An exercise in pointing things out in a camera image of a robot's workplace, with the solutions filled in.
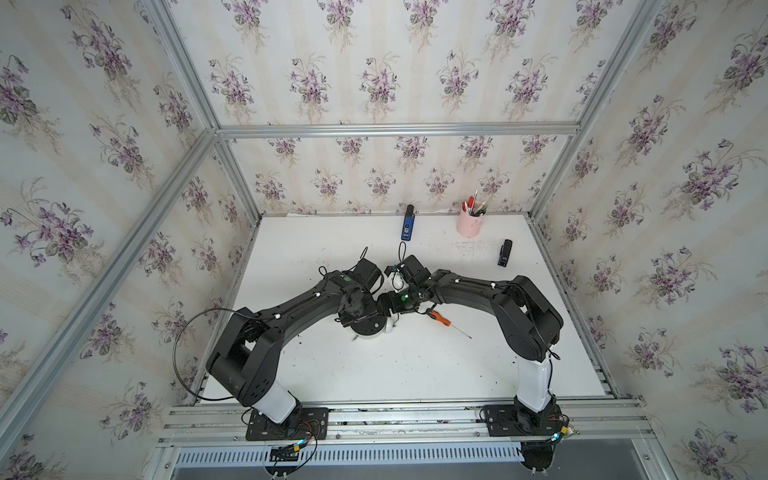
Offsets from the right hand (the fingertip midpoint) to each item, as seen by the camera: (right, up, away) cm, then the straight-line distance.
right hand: (386, 313), depth 91 cm
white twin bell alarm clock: (-3, -2, -6) cm, 7 cm away
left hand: (-5, 0, -4) cm, 6 cm away
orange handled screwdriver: (+16, -1, 0) cm, 16 cm away
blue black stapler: (+9, +29, +25) cm, 40 cm away
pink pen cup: (+31, +28, +20) cm, 47 cm away
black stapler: (+43, +18, +15) cm, 49 cm away
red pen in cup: (+32, +37, +20) cm, 52 cm away
